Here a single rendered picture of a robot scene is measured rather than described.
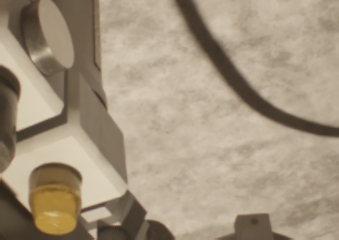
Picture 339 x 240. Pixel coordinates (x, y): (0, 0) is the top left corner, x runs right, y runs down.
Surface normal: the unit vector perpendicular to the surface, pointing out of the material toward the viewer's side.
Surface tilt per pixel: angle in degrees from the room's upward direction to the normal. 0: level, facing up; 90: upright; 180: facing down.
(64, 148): 0
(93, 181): 0
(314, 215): 0
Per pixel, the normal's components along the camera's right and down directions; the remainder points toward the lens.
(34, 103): 0.11, 0.73
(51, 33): 0.92, -0.33
